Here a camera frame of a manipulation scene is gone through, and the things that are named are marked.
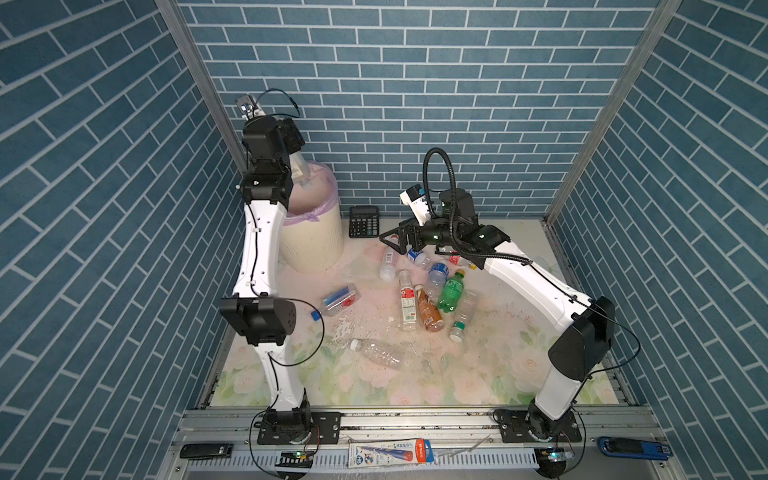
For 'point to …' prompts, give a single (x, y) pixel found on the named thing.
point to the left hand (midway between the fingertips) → (276, 118)
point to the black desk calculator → (364, 221)
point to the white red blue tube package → (389, 453)
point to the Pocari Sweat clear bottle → (437, 277)
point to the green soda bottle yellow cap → (452, 292)
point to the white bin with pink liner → (315, 231)
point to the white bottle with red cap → (388, 267)
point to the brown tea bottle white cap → (430, 311)
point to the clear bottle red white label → (407, 301)
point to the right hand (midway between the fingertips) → (388, 228)
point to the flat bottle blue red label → (337, 301)
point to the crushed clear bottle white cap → (379, 350)
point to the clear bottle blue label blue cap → (420, 258)
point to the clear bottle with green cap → (466, 310)
